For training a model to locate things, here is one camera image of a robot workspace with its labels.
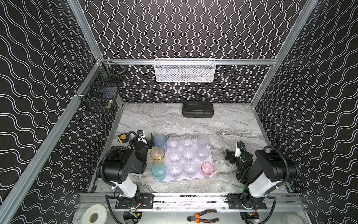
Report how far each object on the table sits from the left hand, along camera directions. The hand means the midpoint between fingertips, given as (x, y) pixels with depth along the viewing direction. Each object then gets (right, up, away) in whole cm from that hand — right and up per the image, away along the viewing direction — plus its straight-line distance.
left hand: (144, 133), depth 91 cm
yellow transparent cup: (+9, -13, -1) cm, 16 cm away
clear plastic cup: (+19, -6, +2) cm, 20 cm away
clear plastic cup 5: (+29, -12, -5) cm, 32 cm away
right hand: (+61, -11, +2) cm, 62 cm away
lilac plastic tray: (+26, -18, -4) cm, 32 cm away
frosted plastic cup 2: (+39, -14, +1) cm, 41 cm away
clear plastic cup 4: (+29, -5, +1) cm, 29 cm away
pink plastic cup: (+40, -21, -7) cm, 46 cm away
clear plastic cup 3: (+21, -22, -7) cm, 31 cm away
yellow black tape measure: (-16, -4, +6) cm, 18 cm away
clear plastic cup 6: (+30, -22, -6) cm, 38 cm away
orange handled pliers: (+31, -40, -22) cm, 55 cm away
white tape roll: (-19, -37, -19) cm, 46 cm away
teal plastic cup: (+11, -22, -8) cm, 26 cm away
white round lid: (+81, -41, -21) cm, 93 cm away
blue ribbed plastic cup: (+11, -4, -1) cm, 12 cm away
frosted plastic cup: (+39, -5, +5) cm, 40 cm away
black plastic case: (+38, +17, +21) cm, 46 cm away
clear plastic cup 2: (+21, -13, -4) cm, 25 cm away
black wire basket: (-29, +27, +1) cm, 39 cm away
